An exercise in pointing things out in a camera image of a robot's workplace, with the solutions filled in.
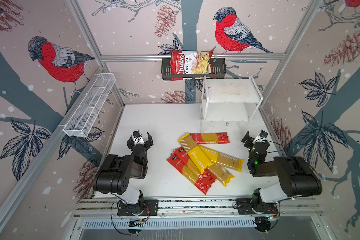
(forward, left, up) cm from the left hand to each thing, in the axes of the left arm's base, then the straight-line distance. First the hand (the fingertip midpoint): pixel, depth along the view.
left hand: (139, 134), depth 88 cm
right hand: (-1, -70, -1) cm, 70 cm away
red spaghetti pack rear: (+3, -45, -10) cm, 46 cm away
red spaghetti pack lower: (-25, -36, -10) cm, 45 cm away
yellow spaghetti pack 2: (-14, -56, -9) cm, 58 cm away
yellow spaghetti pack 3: (-20, -49, -11) cm, 54 cm away
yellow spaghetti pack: (-14, -36, -6) cm, 39 cm away
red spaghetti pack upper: (-23, -40, -8) cm, 47 cm away
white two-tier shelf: (+7, -49, +21) cm, 54 cm away
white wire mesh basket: (-4, +23, +18) cm, 30 cm away
